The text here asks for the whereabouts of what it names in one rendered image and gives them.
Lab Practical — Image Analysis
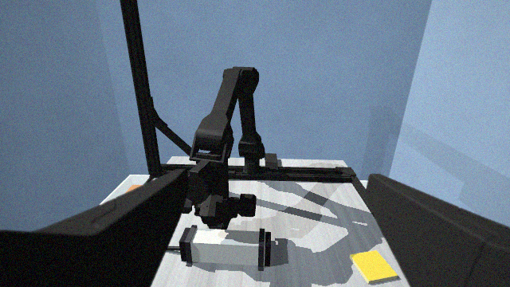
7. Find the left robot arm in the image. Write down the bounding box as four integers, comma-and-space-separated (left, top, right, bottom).
187, 67, 265, 225

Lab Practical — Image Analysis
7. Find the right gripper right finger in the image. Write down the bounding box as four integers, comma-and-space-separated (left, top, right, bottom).
366, 174, 510, 287

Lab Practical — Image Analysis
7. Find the black plug charger with gold prongs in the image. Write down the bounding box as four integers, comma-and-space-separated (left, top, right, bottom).
210, 220, 225, 230

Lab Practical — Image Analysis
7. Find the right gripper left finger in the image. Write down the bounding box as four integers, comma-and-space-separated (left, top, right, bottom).
0, 169, 189, 287

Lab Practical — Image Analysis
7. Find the yellow flat block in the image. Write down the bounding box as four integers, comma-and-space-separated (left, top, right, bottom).
350, 250, 398, 284

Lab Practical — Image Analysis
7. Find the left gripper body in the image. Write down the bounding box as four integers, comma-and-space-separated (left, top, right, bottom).
182, 177, 257, 217

